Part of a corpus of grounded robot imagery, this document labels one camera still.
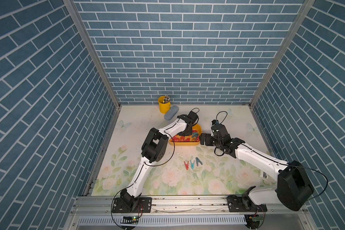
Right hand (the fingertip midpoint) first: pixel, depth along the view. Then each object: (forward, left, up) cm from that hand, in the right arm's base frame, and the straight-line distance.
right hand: (206, 137), depth 87 cm
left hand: (+9, +11, -11) cm, 18 cm away
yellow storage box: (+13, +6, -7) cm, 16 cm away
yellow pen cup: (+28, +30, -1) cm, 41 cm away
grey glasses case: (+29, +26, -11) cm, 40 cm away
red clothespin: (-15, +11, -11) cm, 22 cm away
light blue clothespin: (-14, +8, -12) cm, 20 cm away
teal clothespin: (-10, +4, -11) cm, 16 cm away
